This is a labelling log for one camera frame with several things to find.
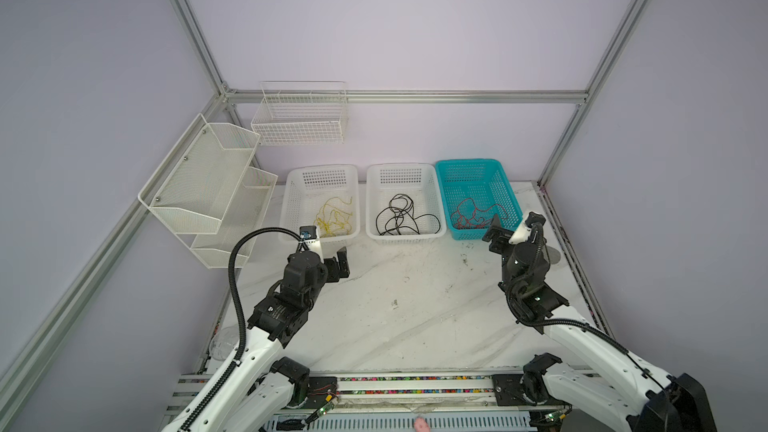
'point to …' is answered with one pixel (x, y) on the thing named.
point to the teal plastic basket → (473, 191)
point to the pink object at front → (420, 425)
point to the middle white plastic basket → (418, 181)
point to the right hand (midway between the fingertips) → (510, 218)
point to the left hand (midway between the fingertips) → (327, 252)
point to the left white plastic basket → (326, 196)
